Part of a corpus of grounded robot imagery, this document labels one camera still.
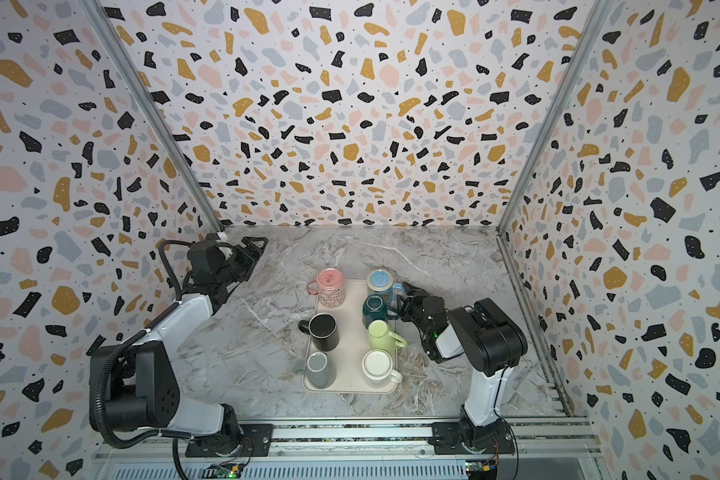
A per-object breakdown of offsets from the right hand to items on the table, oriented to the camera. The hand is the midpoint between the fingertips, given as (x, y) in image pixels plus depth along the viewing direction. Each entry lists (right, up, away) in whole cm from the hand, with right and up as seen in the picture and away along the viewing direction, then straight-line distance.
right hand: (395, 279), depth 91 cm
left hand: (-39, +11, -6) cm, 41 cm away
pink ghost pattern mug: (-20, -2, 0) cm, 20 cm away
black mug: (-21, -13, -7) cm, 26 cm away
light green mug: (-5, -15, -10) cm, 19 cm away
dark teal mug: (-6, -8, -6) cm, 11 cm away
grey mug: (-20, -22, -15) cm, 33 cm away
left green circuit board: (-41, -43, -21) cm, 63 cm away
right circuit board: (+20, -44, -20) cm, 52 cm away
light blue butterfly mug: (-5, -1, +3) cm, 6 cm away
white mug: (-5, -22, -13) cm, 26 cm away
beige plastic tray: (-13, -20, -1) cm, 23 cm away
